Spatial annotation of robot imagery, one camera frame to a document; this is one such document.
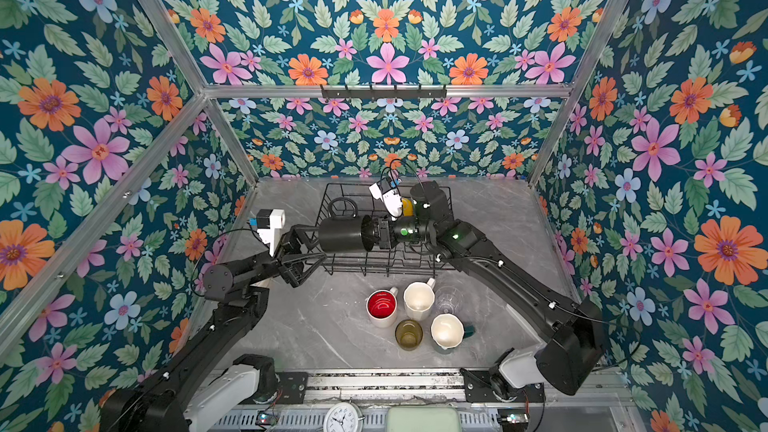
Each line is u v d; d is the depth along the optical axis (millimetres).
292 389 735
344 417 672
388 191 604
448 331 822
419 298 853
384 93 927
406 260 958
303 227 638
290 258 543
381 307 858
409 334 816
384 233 584
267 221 548
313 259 553
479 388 729
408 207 584
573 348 390
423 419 679
